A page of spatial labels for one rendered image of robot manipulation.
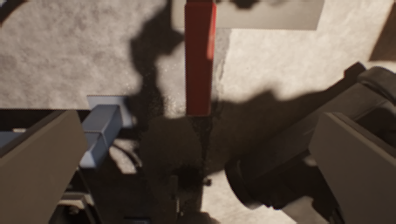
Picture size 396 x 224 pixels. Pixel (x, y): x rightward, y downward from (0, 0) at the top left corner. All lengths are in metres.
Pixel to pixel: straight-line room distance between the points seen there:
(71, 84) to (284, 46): 0.69
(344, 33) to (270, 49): 0.22
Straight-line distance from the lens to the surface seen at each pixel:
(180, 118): 0.74
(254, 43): 0.66
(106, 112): 0.71
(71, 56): 0.75
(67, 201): 0.70
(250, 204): 0.78
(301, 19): 0.68
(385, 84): 0.72
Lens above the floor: 0.62
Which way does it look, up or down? 59 degrees down
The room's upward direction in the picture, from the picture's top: 179 degrees clockwise
